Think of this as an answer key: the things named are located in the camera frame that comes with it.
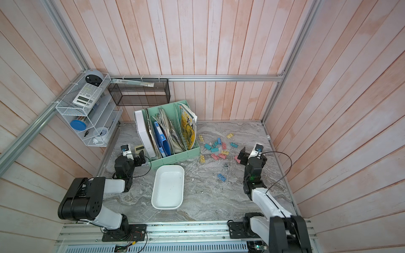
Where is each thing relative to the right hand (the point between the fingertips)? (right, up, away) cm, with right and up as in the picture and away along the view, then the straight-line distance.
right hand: (252, 148), depth 85 cm
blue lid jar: (-89, +12, -8) cm, 90 cm away
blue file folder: (-48, +2, -1) cm, 48 cm away
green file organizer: (-46, +23, +12) cm, 53 cm away
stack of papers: (-43, +3, +6) cm, 43 cm away
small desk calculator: (-70, -2, +19) cm, 73 cm away
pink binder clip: (-18, -7, +14) cm, 24 cm away
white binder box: (-58, +9, -3) cm, 59 cm away
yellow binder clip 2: (-7, +7, +24) cm, 26 cm away
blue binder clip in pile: (-15, +3, +23) cm, 28 cm away
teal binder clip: (-24, -1, +21) cm, 32 cm away
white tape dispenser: (-83, +8, -2) cm, 84 cm away
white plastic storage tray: (-47, -23, +3) cm, 52 cm away
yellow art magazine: (-35, +16, +7) cm, 39 cm away
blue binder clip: (-16, -17, +5) cm, 24 cm away
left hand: (-68, -3, +9) cm, 68 cm away
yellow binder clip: (-27, -8, +13) cm, 31 cm away
